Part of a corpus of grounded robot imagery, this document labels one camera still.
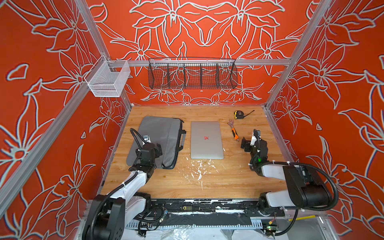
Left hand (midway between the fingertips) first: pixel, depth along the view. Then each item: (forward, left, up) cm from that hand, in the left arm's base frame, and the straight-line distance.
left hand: (149, 144), depth 88 cm
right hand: (+9, -63, +1) cm, 64 cm away
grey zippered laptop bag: (+14, -9, -5) cm, 17 cm away
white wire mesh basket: (+35, +32, +22) cm, 52 cm away
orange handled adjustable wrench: (+26, -53, -7) cm, 59 cm away
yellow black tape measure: (+33, -60, -5) cm, 69 cm away
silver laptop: (+11, -35, -9) cm, 37 cm away
